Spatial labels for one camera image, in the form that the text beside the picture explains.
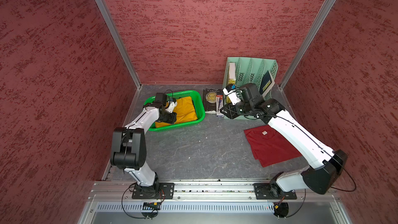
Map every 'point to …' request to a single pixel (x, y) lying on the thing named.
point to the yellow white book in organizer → (231, 75)
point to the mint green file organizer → (242, 71)
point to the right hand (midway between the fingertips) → (222, 112)
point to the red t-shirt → (269, 147)
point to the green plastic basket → (198, 103)
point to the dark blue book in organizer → (267, 83)
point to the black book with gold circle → (210, 99)
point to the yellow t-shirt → (185, 111)
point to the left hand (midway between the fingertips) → (173, 121)
